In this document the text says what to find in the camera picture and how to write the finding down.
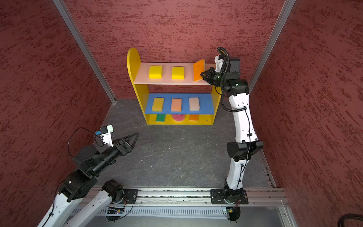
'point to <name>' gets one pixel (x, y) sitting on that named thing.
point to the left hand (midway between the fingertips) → (136, 138)
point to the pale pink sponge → (194, 104)
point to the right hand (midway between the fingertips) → (199, 76)
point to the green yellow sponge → (160, 117)
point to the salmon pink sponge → (176, 105)
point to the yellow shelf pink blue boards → (174, 93)
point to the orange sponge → (194, 117)
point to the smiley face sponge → (178, 117)
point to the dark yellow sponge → (158, 104)
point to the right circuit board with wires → (234, 213)
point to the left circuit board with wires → (118, 211)
